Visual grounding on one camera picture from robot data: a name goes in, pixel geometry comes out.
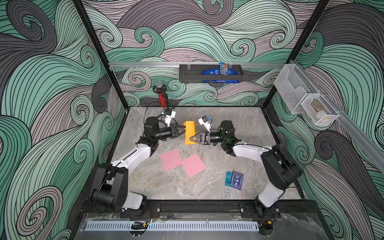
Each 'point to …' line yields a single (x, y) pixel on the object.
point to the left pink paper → (171, 159)
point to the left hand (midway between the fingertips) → (188, 127)
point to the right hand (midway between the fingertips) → (190, 139)
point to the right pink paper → (193, 165)
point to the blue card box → (236, 180)
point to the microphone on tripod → (160, 89)
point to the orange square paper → (190, 131)
